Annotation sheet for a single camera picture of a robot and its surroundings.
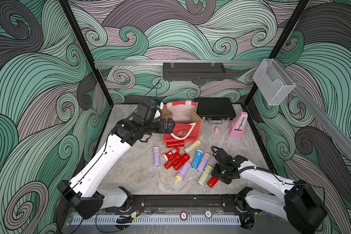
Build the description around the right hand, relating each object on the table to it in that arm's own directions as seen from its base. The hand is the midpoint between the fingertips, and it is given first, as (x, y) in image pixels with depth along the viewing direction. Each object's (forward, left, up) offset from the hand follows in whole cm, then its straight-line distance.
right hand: (213, 177), depth 82 cm
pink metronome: (+30, -20, +8) cm, 37 cm away
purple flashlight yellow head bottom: (0, +20, +4) cm, 20 cm away
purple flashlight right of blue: (+8, +5, +3) cm, 9 cm away
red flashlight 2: (+9, +23, +3) cm, 25 cm away
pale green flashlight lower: (0, +6, +3) cm, 7 cm away
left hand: (+16, +26, +33) cm, 45 cm away
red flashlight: (+19, +22, +5) cm, 29 cm away
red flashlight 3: (+10, +17, +2) cm, 19 cm away
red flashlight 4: (-3, +1, +3) cm, 4 cm away
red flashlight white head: (+12, +26, +4) cm, 29 cm away
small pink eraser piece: (+31, -9, +2) cm, 32 cm away
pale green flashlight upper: (+19, +8, +3) cm, 21 cm away
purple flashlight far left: (+12, +33, +4) cm, 36 cm away
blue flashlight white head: (+12, +7, +3) cm, 14 cm away
